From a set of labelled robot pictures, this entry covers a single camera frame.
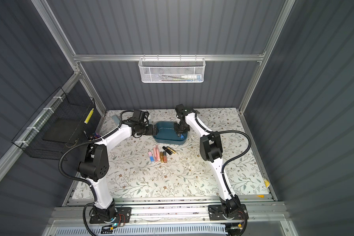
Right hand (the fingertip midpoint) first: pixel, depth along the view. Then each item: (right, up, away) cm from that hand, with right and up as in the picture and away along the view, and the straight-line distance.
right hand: (179, 132), depth 102 cm
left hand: (-16, +1, -7) cm, 18 cm away
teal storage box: (-9, -3, +4) cm, 10 cm away
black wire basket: (-62, +6, -25) cm, 67 cm away
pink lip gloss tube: (-15, -14, -6) cm, 22 cm away
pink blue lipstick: (+2, -3, 0) cm, 4 cm away
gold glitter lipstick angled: (-5, -12, -5) cm, 14 cm away
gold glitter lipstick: (-11, -15, -8) cm, 21 cm away
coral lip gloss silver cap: (-10, -16, -8) cm, 20 cm away
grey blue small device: (-49, +9, +10) cm, 51 cm away
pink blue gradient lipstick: (-18, -17, -8) cm, 26 cm away
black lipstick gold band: (-8, -12, -5) cm, 15 cm away
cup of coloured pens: (-52, -2, -13) cm, 53 cm away
